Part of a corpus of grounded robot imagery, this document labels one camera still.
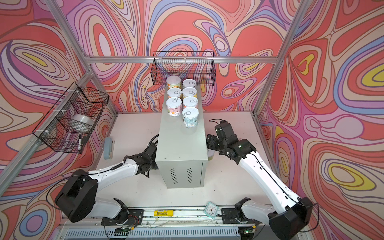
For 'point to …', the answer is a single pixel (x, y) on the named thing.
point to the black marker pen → (80, 143)
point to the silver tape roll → (79, 122)
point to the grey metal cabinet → (182, 155)
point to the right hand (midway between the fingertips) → (212, 145)
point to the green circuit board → (119, 231)
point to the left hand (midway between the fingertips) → (157, 161)
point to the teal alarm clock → (211, 210)
